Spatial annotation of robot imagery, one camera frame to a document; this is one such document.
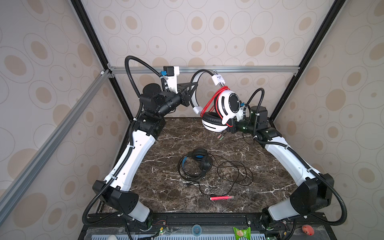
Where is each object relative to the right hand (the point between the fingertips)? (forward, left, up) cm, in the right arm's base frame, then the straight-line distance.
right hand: (222, 121), depth 76 cm
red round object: (-44, -38, -29) cm, 65 cm away
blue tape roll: (-43, +14, -31) cm, 55 cm away
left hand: (-4, +12, +25) cm, 28 cm away
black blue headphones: (-6, +12, -22) cm, 26 cm away
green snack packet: (-46, -9, -28) cm, 54 cm away
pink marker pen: (-29, 0, -31) cm, 42 cm away
